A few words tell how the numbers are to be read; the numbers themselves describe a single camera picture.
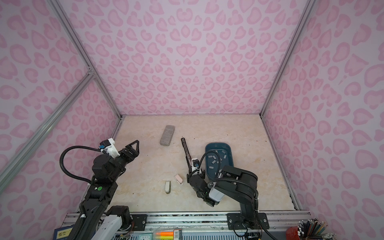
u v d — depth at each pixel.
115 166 0.59
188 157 0.95
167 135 1.06
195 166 0.75
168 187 0.82
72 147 0.54
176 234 0.69
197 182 0.67
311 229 0.62
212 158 0.95
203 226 0.72
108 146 0.64
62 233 0.69
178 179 0.85
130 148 0.66
